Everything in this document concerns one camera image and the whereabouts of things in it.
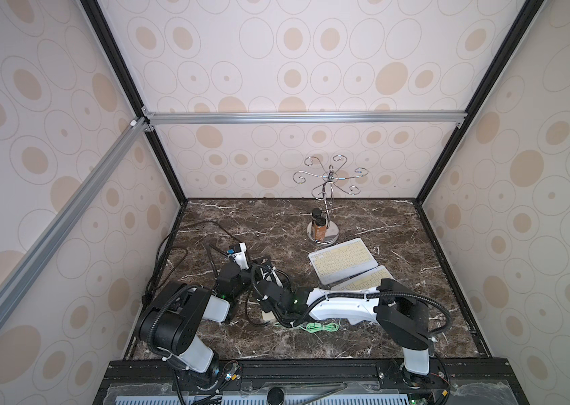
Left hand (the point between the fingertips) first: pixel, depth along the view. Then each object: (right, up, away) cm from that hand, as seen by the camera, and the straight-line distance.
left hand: (274, 257), depth 88 cm
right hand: (0, -10, -1) cm, 10 cm away
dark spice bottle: (+16, +16, +12) cm, 26 cm away
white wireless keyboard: (+36, -9, +7) cm, 38 cm away
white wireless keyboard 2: (+26, -3, +11) cm, 28 cm away
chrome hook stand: (+18, +23, +5) cm, 30 cm away
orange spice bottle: (+18, +10, +10) cm, 22 cm away
